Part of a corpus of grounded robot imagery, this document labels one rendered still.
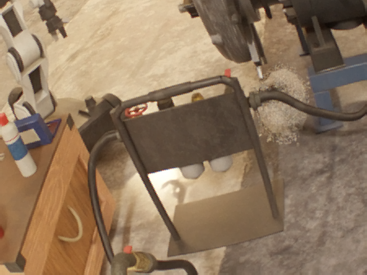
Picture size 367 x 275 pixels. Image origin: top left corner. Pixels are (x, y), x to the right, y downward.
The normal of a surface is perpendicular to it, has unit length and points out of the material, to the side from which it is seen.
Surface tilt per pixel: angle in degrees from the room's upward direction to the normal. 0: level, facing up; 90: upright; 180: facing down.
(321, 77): 90
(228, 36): 111
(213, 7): 89
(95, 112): 45
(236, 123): 90
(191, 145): 90
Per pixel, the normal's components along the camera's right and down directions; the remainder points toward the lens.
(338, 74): -0.10, 0.53
